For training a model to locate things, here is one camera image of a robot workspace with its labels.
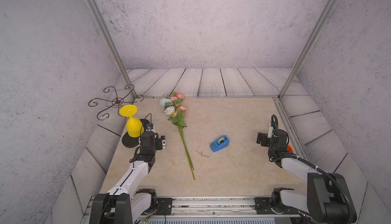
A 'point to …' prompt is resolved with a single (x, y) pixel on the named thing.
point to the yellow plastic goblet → (135, 128)
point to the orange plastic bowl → (289, 148)
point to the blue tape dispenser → (220, 144)
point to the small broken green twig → (201, 154)
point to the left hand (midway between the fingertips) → (156, 136)
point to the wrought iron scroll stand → (117, 101)
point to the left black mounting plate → (164, 207)
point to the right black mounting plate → (263, 206)
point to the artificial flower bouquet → (176, 112)
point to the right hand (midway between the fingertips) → (269, 133)
